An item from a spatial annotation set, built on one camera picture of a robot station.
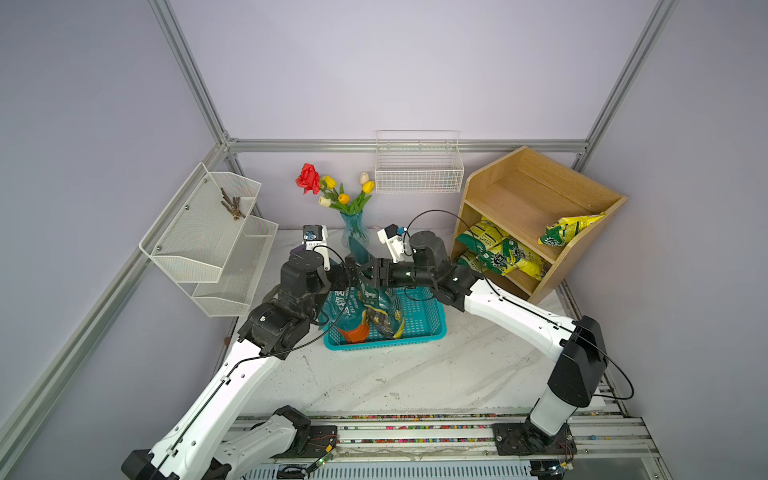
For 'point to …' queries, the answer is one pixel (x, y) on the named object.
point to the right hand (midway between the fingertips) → (361, 278)
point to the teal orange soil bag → (344, 308)
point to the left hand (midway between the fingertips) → (335, 254)
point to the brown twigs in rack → (233, 205)
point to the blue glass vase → (355, 235)
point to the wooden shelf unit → (550, 208)
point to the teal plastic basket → (424, 321)
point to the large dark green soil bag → (382, 307)
